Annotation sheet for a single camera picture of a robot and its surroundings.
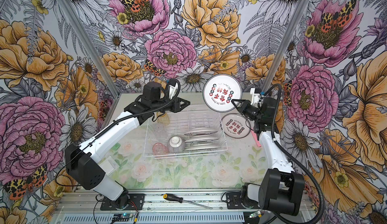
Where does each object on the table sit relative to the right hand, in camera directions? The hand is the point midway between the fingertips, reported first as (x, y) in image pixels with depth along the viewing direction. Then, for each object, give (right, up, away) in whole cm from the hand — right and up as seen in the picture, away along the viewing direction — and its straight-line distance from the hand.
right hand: (231, 104), depth 77 cm
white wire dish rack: (-20, -9, +27) cm, 35 cm away
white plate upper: (-16, -15, +4) cm, 22 cm away
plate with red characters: (+9, -14, +26) cm, 30 cm away
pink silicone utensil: (+20, -21, +20) cm, 35 cm away
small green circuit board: (-52, -52, -6) cm, 74 cm away
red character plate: (-6, +7, +1) cm, 9 cm away
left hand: (-22, -1, -2) cm, 22 cm away
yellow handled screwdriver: (-26, -46, -3) cm, 53 cm away
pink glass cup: (-37, -24, +4) cm, 44 cm away
